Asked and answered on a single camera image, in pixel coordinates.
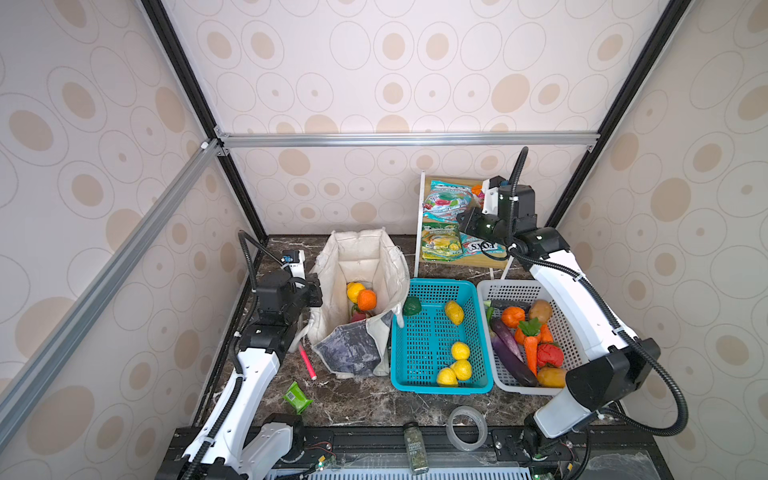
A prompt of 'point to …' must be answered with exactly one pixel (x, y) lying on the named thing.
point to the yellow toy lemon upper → (455, 312)
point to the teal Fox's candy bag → (472, 246)
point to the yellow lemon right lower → (462, 369)
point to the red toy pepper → (549, 354)
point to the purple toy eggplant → (513, 365)
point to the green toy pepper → (412, 305)
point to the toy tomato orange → (512, 316)
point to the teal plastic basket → (422, 346)
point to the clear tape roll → (482, 426)
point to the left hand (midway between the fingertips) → (322, 270)
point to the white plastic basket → (492, 379)
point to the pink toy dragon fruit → (358, 314)
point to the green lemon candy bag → (441, 241)
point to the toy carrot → (530, 329)
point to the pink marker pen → (307, 362)
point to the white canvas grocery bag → (357, 349)
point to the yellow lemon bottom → (447, 377)
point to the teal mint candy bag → (446, 201)
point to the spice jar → (415, 446)
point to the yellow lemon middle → (460, 350)
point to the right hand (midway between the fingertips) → (457, 214)
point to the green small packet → (296, 399)
